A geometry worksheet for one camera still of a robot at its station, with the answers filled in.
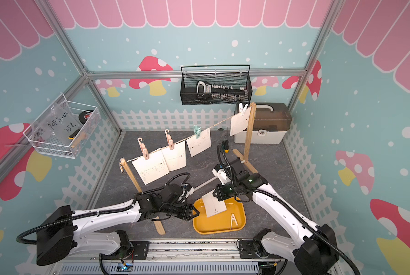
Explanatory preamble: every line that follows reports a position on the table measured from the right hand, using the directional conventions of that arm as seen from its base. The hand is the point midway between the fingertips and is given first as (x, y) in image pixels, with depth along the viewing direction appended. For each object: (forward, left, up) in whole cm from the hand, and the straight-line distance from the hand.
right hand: (215, 193), depth 76 cm
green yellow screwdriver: (+37, -8, -12) cm, 40 cm away
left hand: (-8, +10, -7) cm, 14 cm away
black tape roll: (+31, +61, +20) cm, 71 cm away
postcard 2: (-1, +22, +21) cm, 31 cm away
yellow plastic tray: (-8, -3, -15) cm, 17 cm away
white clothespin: (-7, -9, -13) cm, 17 cm away
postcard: (-4, +1, -4) cm, 6 cm away
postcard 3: (+11, +7, +21) cm, 24 cm away
